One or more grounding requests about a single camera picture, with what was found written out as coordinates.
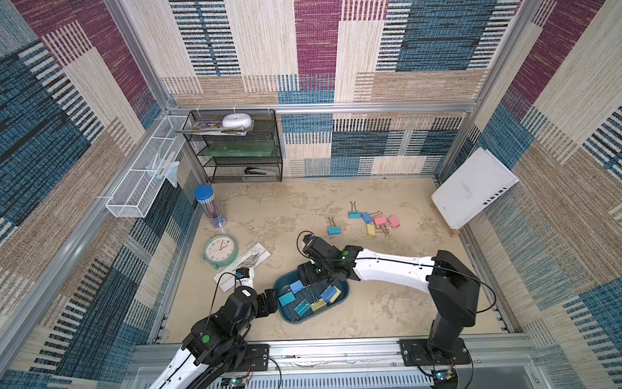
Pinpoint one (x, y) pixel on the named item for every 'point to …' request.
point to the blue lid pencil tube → (205, 196)
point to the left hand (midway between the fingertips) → (270, 292)
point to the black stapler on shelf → (257, 172)
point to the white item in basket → (169, 170)
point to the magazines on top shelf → (215, 127)
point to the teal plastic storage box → (298, 303)
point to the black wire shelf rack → (238, 146)
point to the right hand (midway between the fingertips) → (304, 271)
